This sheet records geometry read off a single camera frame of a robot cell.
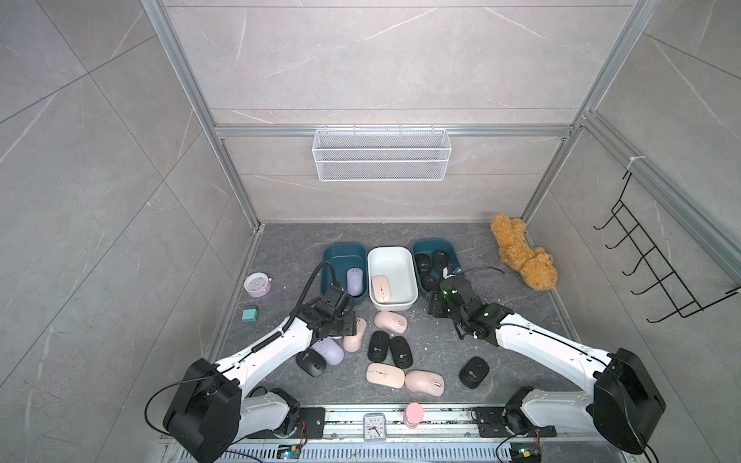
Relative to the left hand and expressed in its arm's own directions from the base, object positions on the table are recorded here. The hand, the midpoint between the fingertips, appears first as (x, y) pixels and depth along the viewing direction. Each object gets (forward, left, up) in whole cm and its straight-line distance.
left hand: (350, 319), depth 85 cm
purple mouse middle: (-8, +5, -5) cm, 11 cm away
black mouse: (+23, -26, -4) cm, 35 cm away
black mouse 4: (-9, -15, -4) cm, 18 cm away
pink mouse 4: (-15, -10, -5) cm, 19 cm away
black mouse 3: (-7, -8, -4) cm, 12 cm away
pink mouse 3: (+13, -10, -5) cm, 17 cm away
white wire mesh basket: (+51, -12, +23) cm, 57 cm away
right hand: (+4, -27, +4) cm, 27 cm away
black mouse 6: (-11, +11, -4) cm, 16 cm away
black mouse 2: (+24, -32, -4) cm, 41 cm away
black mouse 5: (-15, -35, -5) cm, 39 cm away
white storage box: (+18, -15, -6) cm, 24 cm away
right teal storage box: (+30, -29, -4) cm, 42 cm away
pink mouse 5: (-18, -22, -4) cm, 28 cm away
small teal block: (+4, +33, -4) cm, 33 cm away
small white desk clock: (-28, -7, -4) cm, 29 cm away
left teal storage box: (+28, +3, -5) cm, 29 cm away
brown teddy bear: (+17, -62, +2) cm, 64 cm away
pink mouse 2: (0, -13, -3) cm, 13 cm away
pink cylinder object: (-26, -16, +2) cm, 31 cm away
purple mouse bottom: (+14, -1, -5) cm, 15 cm away
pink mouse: (-6, 0, -5) cm, 8 cm away
